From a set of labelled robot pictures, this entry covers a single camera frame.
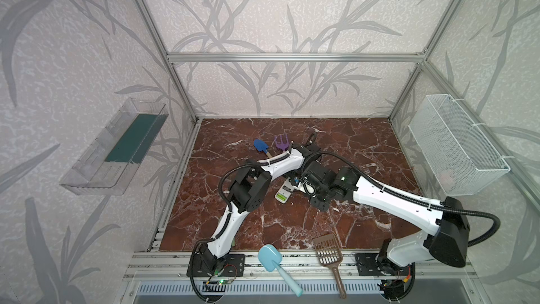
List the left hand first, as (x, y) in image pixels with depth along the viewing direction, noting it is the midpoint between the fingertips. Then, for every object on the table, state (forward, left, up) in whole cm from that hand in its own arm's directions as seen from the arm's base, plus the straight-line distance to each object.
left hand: (299, 175), depth 95 cm
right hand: (-11, -5, +12) cm, 17 cm away
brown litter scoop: (-32, -11, -2) cm, 34 cm away
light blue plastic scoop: (-33, +12, -2) cm, 35 cm away
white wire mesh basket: (-12, -47, +33) cm, 59 cm away
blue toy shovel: (+17, +19, -2) cm, 26 cm away
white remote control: (-8, +6, 0) cm, 10 cm away
